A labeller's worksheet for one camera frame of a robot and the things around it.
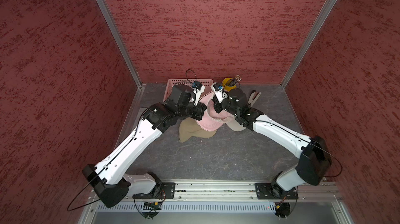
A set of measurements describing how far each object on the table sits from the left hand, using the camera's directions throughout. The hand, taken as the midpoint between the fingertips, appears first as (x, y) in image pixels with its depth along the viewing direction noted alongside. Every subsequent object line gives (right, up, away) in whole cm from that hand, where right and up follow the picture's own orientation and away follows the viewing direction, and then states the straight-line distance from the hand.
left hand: (204, 110), depth 67 cm
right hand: (+4, +6, +12) cm, 14 cm away
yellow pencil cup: (+16, +16, +47) cm, 52 cm away
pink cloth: (+4, -5, +3) cm, 7 cm away
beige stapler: (+37, +7, +43) cm, 57 cm away
